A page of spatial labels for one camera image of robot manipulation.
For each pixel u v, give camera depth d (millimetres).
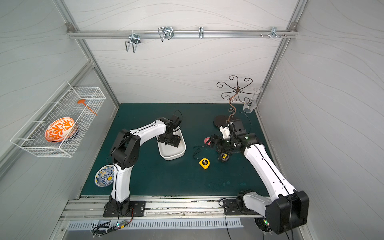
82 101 787
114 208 673
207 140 982
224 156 883
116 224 691
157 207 749
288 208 377
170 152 906
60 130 638
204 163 869
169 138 831
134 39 783
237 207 732
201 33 784
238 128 603
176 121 821
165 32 766
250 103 943
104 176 832
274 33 767
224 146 673
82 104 781
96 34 785
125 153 538
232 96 880
